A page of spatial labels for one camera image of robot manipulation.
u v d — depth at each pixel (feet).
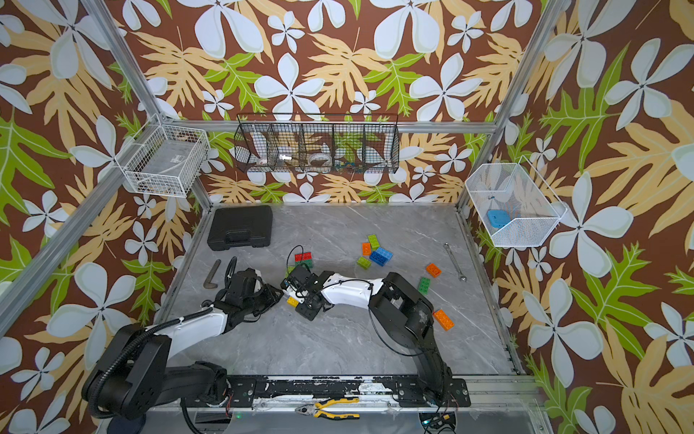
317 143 3.20
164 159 2.79
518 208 2.70
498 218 2.64
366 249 3.41
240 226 3.50
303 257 3.41
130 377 1.37
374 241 3.50
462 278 3.23
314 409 2.32
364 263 3.32
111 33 2.34
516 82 2.69
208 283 3.14
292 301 2.91
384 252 3.41
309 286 2.22
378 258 3.32
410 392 2.42
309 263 3.24
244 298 2.32
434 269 3.23
